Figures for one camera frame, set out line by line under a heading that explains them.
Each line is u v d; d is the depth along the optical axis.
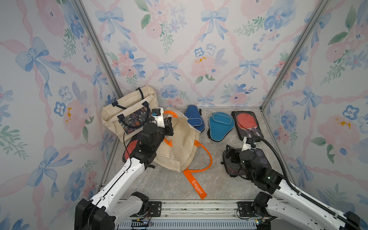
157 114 0.60
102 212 0.39
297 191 0.48
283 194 0.49
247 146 0.65
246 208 0.74
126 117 0.94
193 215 0.73
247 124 1.10
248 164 0.55
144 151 0.55
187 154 0.90
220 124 1.06
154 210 0.74
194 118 1.09
